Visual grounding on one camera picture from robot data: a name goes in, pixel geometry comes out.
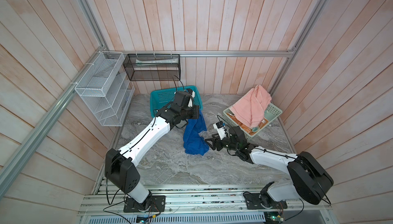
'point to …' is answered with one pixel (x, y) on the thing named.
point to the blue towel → (193, 143)
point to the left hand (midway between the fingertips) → (199, 113)
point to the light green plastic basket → (272, 113)
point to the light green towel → (267, 115)
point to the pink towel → (249, 107)
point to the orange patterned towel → (246, 128)
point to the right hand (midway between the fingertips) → (208, 137)
